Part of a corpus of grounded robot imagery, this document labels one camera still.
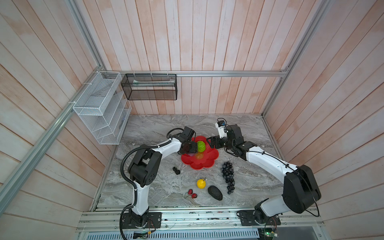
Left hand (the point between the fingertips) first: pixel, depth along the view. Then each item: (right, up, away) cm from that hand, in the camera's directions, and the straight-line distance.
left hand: (193, 152), depth 95 cm
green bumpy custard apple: (+5, +4, -1) cm, 6 cm away
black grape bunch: (+19, -11, -11) cm, 25 cm away
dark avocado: (+11, -19, -17) cm, 28 cm away
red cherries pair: (-2, -21, -14) cm, 25 cm away
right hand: (+11, +10, -8) cm, 17 cm away
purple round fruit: (-1, -1, -2) cm, 3 cm away
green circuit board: (-26, -37, -24) cm, 51 cm away
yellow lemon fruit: (+4, -16, -14) cm, 21 cm away
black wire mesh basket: (-31, +45, +9) cm, 55 cm away
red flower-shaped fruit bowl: (+5, -5, 0) cm, 8 cm away
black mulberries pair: (-10, -11, -7) cm, 16 cm away
